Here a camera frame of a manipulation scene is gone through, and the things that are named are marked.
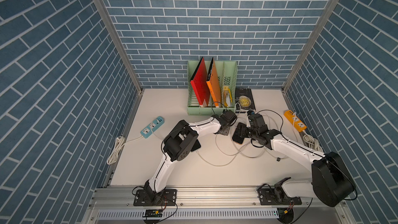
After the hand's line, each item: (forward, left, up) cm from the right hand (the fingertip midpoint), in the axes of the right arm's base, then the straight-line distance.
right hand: (241, 128), depth 89 cm
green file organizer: (+40, +8, +7) cm, 41 cm away
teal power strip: (0, +55, -5) cm, 55 cm away
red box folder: (+16, +25, +19) cm, 36 cm away
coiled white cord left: (-11, +71, -7) cm, 72 cm away
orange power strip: (+16, -35, -5) cm, 39 cm away
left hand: (+3, +8, -8) cm, 12 cm away
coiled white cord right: (-2, -44, -7) cm, 45 cm away
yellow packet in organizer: (+29, +7, -4) cm, 30 cm away
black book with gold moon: (+30, -5, -5) cm, 30 cm away
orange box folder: (+17, +18, +19) cm, 31 cm away
